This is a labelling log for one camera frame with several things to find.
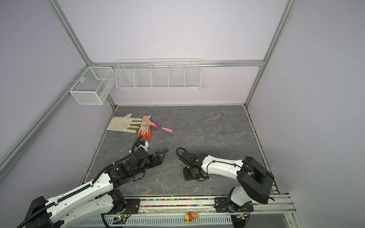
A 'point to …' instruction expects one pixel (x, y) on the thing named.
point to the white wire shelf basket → (158, 74)
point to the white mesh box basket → (93, 87)
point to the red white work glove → (145, 128)
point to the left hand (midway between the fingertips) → (159, 158)
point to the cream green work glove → (125, 124)
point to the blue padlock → (166, 149)
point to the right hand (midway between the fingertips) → (187, 178)
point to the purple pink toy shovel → (159, 127)
